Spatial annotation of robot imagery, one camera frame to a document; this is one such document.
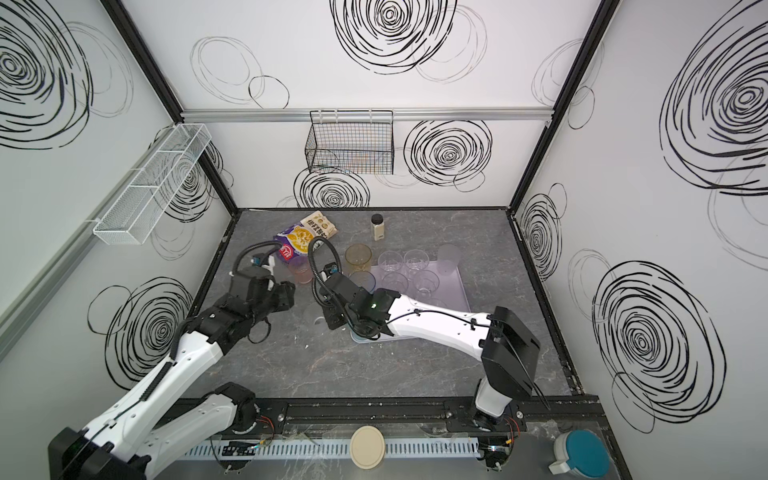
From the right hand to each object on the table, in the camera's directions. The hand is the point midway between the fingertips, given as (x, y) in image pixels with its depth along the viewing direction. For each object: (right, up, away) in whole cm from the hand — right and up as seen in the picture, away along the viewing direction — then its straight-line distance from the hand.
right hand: (323, 309), depth 76 cm
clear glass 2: (+26, +11, +24) cm, 37 cm away
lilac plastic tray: (+37, 0, +20) cm, 43 cm away
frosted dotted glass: (+39, +11, +32) cm, 51 cm away
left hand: (-10, +5, +4) cm, 12 cm away
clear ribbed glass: (+29, +4, +18) cm, 34 cm away
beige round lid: (+12, -27, -12) cm, 32 cm away
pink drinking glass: (-14, +8, +26) cm, 30 cm away
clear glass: (+17, +10, +23) cm, 31 cm away
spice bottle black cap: (+13, +25, +29) cm, 40 cm away
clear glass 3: (+19, +4, +20) cm, 28 cm away
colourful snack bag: (-18, +17, +33) cm, 41 cm away
